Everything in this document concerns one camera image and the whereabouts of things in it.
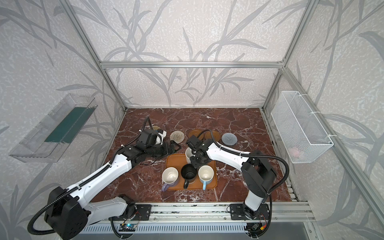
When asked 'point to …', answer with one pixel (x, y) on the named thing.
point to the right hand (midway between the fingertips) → (197, 158)
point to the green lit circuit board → (127, 227)
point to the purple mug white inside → (169, 178)
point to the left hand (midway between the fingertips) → (178, 146)
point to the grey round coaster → (229, 139)
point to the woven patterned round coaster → (177, 136)
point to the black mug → (189, 174)
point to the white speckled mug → (188, 153)
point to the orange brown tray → (177, 160)
